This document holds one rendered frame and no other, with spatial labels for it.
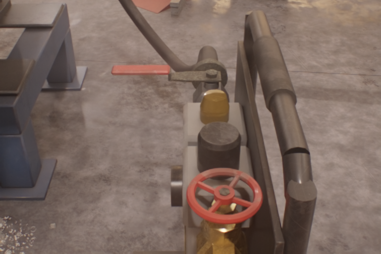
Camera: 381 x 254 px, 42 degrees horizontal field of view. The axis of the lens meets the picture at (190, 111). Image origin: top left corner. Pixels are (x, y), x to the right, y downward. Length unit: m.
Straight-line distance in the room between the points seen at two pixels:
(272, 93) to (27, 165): 0.81
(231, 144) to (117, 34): 1.44
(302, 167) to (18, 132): 0.82
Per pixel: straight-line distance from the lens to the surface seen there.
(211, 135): 0.54
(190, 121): 0.64
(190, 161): 0.58
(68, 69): 1.61
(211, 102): 0.62
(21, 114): 1.16
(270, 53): 0.57
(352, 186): 1.28
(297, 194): 0.42
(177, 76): 0.71
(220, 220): 0.46
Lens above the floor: 0.84
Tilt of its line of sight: 35 degrees down
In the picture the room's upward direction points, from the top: straight up
